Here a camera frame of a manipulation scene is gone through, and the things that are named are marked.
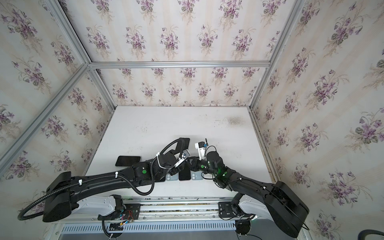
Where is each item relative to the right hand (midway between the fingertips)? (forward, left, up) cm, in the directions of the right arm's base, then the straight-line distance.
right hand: (181, 162), depth 75 cm
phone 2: (-2, -8, -15) cm, 17 cm away
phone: (-3, +5, -14) cm, 15 cm away
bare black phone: (-13, +7, +12) cm, 19 cm away
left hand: (+4, 0, +2) cm, 4 cm away
